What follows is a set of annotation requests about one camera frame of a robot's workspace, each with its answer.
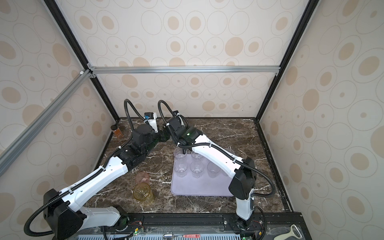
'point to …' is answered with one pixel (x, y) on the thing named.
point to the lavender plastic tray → (191, 175)
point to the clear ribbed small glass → (197, 168)
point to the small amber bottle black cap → (117, 131)
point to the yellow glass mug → (142, 192)
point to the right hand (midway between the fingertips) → (181, 130)
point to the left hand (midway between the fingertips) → (169, 123)
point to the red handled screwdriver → (189, 235)
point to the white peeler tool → (287, 236)
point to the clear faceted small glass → (213, 170)
